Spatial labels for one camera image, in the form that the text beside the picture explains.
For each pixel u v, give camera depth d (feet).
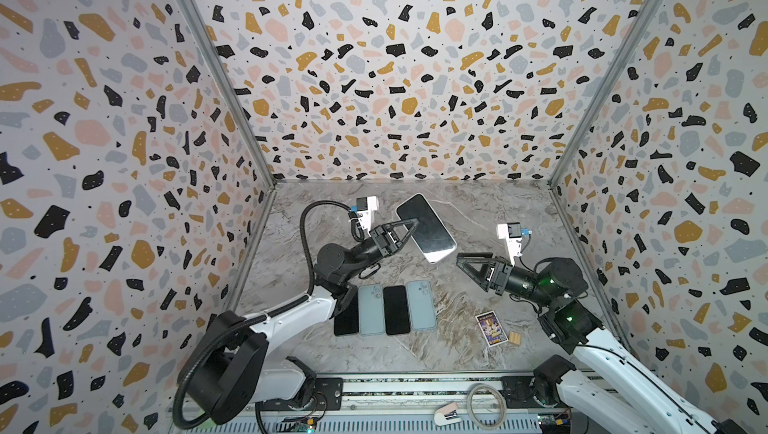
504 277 1.85
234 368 1.34
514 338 2.68
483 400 2.42
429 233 2.10
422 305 2.94
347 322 2.80
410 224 2.11
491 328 2.74
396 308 2.94
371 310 2.90
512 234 1.95
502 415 2.30
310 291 1.85
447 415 2.29
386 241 2.04
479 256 2.22
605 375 1.63
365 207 2.13
